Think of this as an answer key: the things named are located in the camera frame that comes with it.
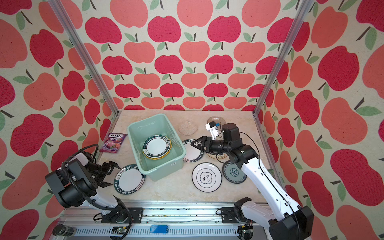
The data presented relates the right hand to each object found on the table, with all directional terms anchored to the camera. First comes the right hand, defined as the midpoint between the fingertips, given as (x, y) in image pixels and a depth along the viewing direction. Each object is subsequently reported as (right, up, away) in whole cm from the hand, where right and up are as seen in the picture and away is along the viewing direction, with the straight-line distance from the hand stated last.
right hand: (198, 144), depth 69 cm
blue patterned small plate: (+22, -20, +19) cm, 35 cm away
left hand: (-47, -20, +17) cm, 54 cm away
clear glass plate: (-6, +7, +42) cm, 43 cm away
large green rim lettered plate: (-40, -23, +17) cm, 49 cm away
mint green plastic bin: (-23, +10, +29) cm, 38 cm away
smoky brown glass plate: (+17, +13, +46) cm, 51 cm away
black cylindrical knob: (-59, -36, -7) cm, 69 cm away
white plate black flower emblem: (+6, -22, +17) cm, 28 cm away
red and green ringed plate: (-27, -5, +29) cm, 40 cm away
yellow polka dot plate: (-17, -4, +29) cm, 34 cm away
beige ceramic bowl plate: (+15, -11, +26) cm, 32 cm away
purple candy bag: (-57, -3, +30) cm, 64 cm away
